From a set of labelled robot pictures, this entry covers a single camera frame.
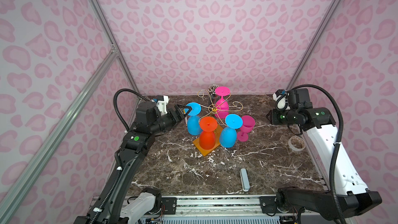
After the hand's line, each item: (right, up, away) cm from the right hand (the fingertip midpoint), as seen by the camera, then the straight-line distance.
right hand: (270, 114), depth 72 cm
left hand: (-37, +2, -6) cm, 38 cm away
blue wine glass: (-36, -4, 0) cm, 36 cm away
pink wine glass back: (-21, +3, +10) cm, 24 cm away
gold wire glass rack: (-5, +5, +42) cm, 43 cm away
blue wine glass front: (-20, -9, -1) cm, 22 cm away
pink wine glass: (-7, -6, +12) cm, 15 cm away
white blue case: (-10, -33, +7) cm, 36 cm away
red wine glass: (-29, -4, -8) cm, 31 cm away
